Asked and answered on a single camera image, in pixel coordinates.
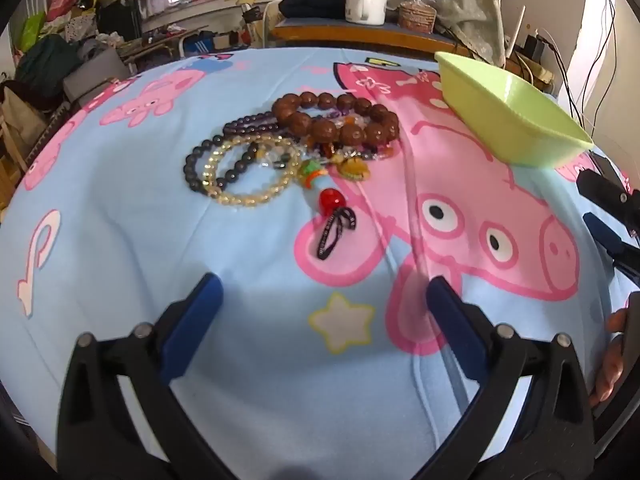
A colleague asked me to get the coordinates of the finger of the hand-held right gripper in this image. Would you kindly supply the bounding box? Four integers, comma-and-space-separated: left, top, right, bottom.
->
583, 212, 640, 281
576, 152, 640, 236

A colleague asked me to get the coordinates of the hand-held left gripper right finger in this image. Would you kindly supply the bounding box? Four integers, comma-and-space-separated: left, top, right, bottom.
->
425, 275, 596, 480

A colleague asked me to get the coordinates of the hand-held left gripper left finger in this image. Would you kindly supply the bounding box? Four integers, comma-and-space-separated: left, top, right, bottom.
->
56, 272, 236, 480

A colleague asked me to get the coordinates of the light green plastic basket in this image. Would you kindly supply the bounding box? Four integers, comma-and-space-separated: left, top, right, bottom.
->
434, 51, 596, 168

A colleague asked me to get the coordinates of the red bead black cord charm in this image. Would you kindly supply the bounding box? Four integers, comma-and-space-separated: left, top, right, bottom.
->
316, 189, 358, 261

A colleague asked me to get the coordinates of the amber pendant charm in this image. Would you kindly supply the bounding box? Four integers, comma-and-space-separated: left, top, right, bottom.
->
330, 157, 371, 181

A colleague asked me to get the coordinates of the green pendant charm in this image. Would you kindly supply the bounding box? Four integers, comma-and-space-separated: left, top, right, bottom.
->
298, 159, 331, 203

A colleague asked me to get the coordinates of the large brown bead bracelet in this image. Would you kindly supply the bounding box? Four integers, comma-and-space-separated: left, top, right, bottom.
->
272, 91, 401, 148

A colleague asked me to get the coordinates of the person's right hand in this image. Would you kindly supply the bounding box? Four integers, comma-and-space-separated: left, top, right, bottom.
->
589, 308, 629, 408

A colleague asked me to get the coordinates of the blue cartoon pig printed blanket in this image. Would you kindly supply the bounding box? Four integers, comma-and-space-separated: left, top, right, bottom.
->
0, 47, 640, 480

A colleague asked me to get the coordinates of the white router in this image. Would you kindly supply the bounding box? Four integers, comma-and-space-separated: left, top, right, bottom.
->
504, 5, 527, 61

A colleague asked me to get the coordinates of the grey floral cloth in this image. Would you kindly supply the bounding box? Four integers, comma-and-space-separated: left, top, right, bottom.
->
390, 0, 506, 68

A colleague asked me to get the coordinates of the woven round basket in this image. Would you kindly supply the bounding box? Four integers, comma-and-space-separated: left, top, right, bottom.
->
398, 2, 437, 34

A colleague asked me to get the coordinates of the grey case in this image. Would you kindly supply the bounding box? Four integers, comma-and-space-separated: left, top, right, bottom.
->
62, 50, 129, 106

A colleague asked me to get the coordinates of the dark green bag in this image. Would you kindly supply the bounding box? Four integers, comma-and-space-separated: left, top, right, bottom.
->
17, 35, 81, 97

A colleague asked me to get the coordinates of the wooden side table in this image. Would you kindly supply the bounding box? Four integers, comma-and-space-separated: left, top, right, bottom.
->
270, 17, 473, 57

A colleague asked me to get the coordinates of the white enamel mug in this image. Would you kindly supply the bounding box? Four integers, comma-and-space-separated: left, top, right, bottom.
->
345, 0, 389, 26

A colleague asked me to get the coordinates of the black bag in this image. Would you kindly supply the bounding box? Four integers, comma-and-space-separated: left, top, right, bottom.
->
97, 0, 143, 41

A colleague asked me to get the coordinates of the bright green bag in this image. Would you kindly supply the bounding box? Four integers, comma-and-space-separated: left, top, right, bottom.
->
20, 12, 47, 52

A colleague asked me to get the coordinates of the black cloth bundle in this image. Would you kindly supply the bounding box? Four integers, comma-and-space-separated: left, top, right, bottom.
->
278, 0, 348, 21

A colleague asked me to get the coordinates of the yellow crystal bead bracelet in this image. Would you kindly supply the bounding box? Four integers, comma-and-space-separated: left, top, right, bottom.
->
201, 135, 306, 207

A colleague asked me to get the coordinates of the black cable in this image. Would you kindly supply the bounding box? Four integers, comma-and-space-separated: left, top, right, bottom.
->
542, 0, 618, 128

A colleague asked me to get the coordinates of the black bead bracelet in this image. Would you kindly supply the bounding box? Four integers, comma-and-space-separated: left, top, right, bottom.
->
184, 137, 293, 195

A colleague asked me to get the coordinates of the dark purple bead bracelet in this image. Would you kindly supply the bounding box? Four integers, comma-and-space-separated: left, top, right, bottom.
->
222, 112, 281, 137

